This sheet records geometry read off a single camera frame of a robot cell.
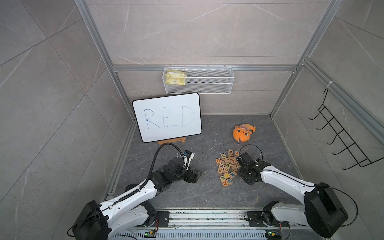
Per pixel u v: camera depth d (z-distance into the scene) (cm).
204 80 101
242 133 98
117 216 44
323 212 40
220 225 73
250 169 64
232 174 86
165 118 93
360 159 59
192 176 69
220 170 88
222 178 84
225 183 83
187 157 66
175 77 88
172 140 98
